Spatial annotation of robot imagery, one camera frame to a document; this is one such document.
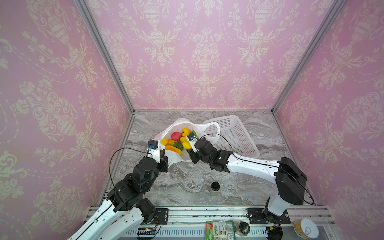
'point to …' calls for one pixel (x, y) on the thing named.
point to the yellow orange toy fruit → (185, 132)
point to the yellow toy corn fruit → (185, 143)
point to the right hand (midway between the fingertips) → (190, 148)
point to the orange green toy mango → (176, 144)
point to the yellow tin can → (306, 228)
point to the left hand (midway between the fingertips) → (166, 151)
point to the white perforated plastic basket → (234, 136)
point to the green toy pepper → (195, 134)
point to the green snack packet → (220, 230)
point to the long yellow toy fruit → (174, 149)
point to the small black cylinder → (215, 186)
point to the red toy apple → (176, 136)
